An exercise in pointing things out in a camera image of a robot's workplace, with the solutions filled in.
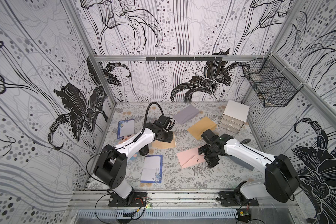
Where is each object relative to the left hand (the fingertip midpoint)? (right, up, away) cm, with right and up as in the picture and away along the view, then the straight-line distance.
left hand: (170, 140), depth 87 cm
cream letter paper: (-8, -4, +6) cm, 10 cm away
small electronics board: (+38, -35, -17) cm, 55 cm away
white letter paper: (-34, +6, +19) cm, 40 cm away
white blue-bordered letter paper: (-11, -18, -5) cm, 22 cm away
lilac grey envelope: (+13, +17, +25) cm, 33 cm away
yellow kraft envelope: (+22, +6, +18) cm, 29 cm away
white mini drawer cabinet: (+43, +15, +4) cm, 46 cm away
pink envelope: (+13, -11, 0) cm, 17 cm away
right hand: (+19, -10, -3) cm, 21 cm away
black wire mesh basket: (+68, +35, +1) cm, 77 cm away
